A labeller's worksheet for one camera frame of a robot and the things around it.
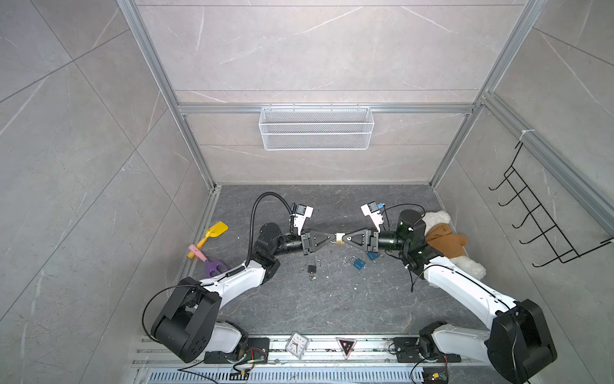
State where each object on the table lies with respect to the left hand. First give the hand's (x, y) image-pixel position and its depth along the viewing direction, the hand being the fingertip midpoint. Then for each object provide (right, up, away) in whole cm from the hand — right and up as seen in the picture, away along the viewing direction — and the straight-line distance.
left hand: (333, 235), depth 69 cm
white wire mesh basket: (-4, +42, +31) cm, 53 cm away
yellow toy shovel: (-48, -2, +33) cm, 58 cm away
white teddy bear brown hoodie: (+44, -3, +23) cm, 50 cm away
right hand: (+3, -1, +1) cm, 4 cm away
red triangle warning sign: (+4, -36, +5) cm, 36 cm away
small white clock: (-11, -35, +4) cm, 37 cm away
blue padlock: (+12, -14, +22) cm, 29 cm away
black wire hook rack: (+59, +8, -1) cm, 59 cm away
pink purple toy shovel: (-46, -16, +22) cm, 53 cm away
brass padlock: (+2, -1, 0) cm, 2 cm away
